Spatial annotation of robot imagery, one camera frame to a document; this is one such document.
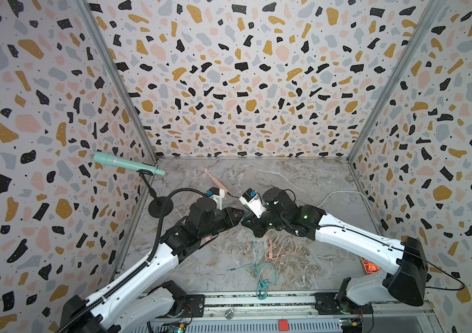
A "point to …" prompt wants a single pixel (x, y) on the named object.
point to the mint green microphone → (107, 158)
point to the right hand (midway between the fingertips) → (245, 223)
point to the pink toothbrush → (217, 182)
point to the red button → (283, 325)
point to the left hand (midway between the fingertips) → (249, 213)
